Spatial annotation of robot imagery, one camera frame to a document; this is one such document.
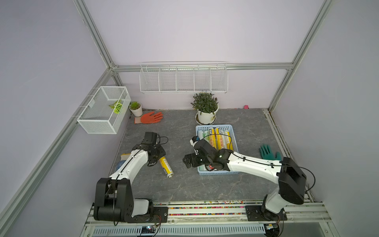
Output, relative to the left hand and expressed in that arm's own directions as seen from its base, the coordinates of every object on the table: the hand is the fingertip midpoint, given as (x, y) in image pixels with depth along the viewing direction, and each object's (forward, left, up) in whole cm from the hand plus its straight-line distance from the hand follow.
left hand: (162, 154), depth 87 cm
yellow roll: (-9, -3, +2) cm, 9 cm away
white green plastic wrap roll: (+15, -26, -4) cm, 31 cm away
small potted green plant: (+41, +23, 0) cm, 47 cm away
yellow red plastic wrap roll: (+13, -32, +1) cm, 34 cm away
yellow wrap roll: (+9, -36, +1) cm, 37 cm away
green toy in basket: (+21, +23, +22) cm, 38 cm away
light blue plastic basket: (-12, -22, +2) cm, 26 cm away
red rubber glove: (+37, +15, -7) cm, 40 cm away
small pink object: (+44, -67, -8) cm, 80 cm away
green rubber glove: (-2, -66, -5) cm, 66 cm away
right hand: (-6, -16, +6) cm, 18 cm away
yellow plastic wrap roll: (+7, -42, -5) cm, 43 cm away
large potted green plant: (+29, -30, +10) cm, 43 cm away
